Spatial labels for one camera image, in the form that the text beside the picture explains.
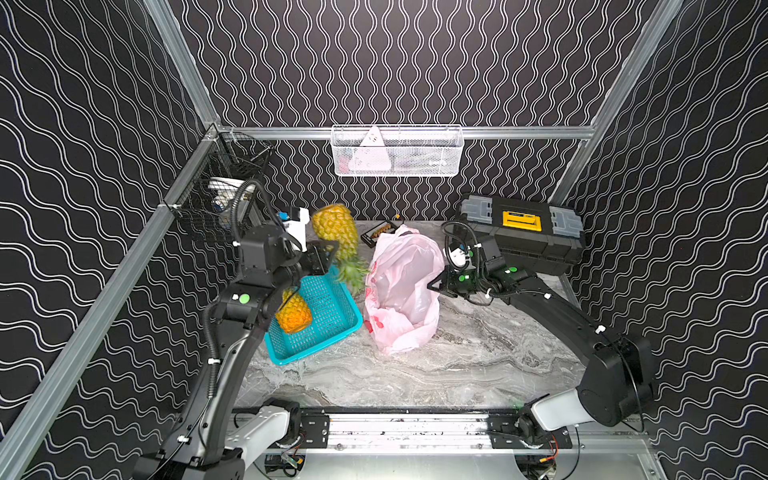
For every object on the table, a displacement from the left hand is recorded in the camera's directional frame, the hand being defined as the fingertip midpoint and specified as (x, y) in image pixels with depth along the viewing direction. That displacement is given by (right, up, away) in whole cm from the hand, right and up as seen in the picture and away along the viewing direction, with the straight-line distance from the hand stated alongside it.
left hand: (334, 239), depth 66 cm
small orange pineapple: (-15, -21, +20) cm, 32 cm away
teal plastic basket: (-5, -23, +30) cm, 38 cm away
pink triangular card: (+7, +26, +23) cm, 36 cm away
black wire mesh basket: (-40, +27, +32) cm, 58 cm away
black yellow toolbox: (+60, +3, +28) cm, 66 cm away
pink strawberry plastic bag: (+17, -11, +33) cm, 39 cm away
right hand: (+23, -12, +15) cm, 30 cm away
